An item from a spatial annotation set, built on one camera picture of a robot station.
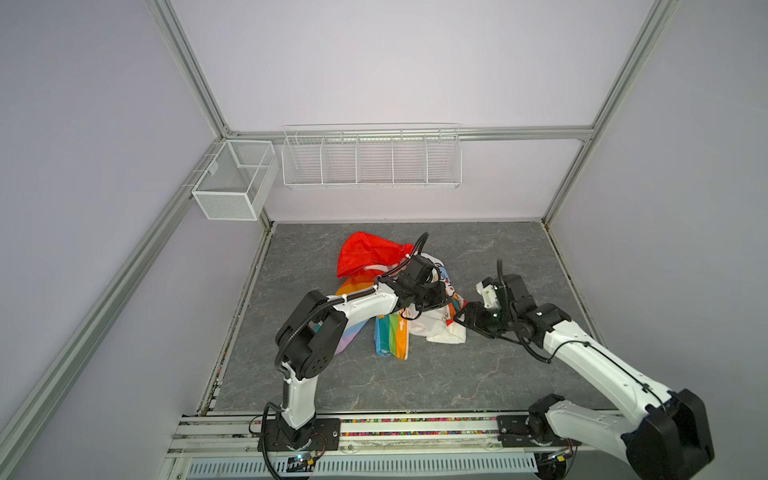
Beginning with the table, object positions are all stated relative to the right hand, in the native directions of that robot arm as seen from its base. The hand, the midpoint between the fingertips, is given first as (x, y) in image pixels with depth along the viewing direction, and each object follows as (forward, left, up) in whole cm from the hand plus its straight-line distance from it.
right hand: (460, 322), depth 80 cm
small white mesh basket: (+47, +72, +14) cm, 87 cm away
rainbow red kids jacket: (+28, +30, -7) cm, 41 cm away
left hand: (+6, +1, -2) cm, 7 cm away
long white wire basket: (+49, +23, +20) cm, 58 cm away
